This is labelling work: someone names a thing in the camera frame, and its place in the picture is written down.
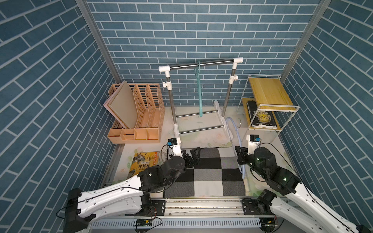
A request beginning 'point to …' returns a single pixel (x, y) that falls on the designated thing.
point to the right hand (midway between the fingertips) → (237, 147)
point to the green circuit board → (144, 222)
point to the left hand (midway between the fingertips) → (199, 152)
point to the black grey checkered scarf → (218, 174)
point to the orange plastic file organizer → (150, 110)
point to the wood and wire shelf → (266, 105)
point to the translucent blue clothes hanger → (242, 166)
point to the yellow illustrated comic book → (143, 160)
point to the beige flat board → (124, 107)
